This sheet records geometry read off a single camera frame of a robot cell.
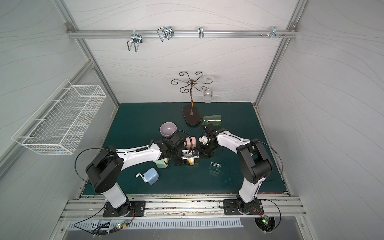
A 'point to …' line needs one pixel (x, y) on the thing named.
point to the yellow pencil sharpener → (191, 161)
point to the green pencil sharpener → (161, 163)
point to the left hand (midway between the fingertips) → (189, 158)
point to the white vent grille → (164, 223)
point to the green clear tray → (215, 167)
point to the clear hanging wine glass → (208, 94)
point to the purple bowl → (167, 128)
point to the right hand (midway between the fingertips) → (196, 156)
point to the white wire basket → (60, 124)
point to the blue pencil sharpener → (150, 177)
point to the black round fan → (265, 224)
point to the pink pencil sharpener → (188, 142)
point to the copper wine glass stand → (190, 112)
